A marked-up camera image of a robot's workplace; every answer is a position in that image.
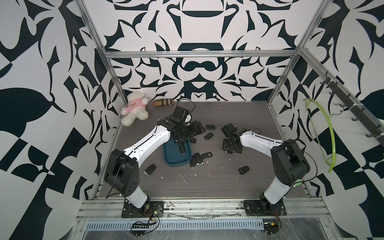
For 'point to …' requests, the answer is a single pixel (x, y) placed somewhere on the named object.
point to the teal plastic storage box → (172, 155)
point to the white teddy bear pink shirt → (136, 108)
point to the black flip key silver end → (192, 162)
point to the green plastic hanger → (328, 161)
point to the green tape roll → (298, 182)
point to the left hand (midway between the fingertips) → (199, 129)
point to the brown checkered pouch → (163, 102)
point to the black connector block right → (270, 228)
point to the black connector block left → (139, 229)
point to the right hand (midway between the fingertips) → (228, 146)
